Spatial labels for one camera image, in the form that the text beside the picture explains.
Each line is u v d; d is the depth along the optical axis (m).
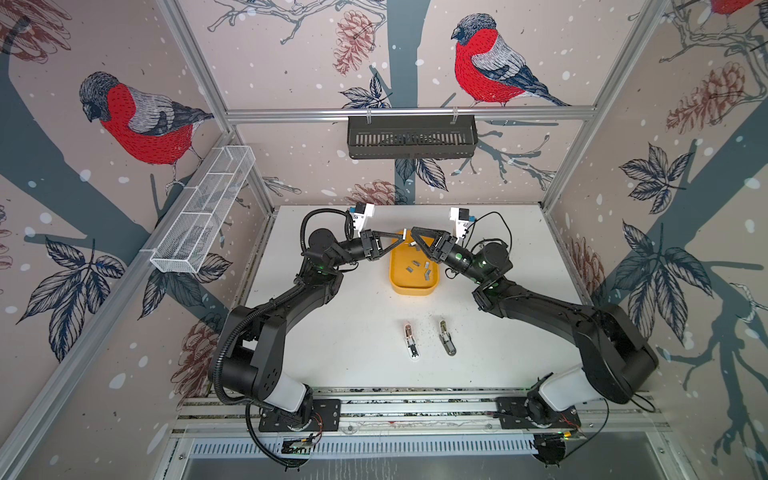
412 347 0.83
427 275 1.00
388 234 0.72
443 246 0.65
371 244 0.68
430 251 0.66
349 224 0.71
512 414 0.73
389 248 0.70
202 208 0.78
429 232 0.67
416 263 1.03
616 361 0.44
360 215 0.71
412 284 0.98
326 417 0.73
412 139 1.06
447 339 0.85
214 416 0.75
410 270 1.02
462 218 0.69
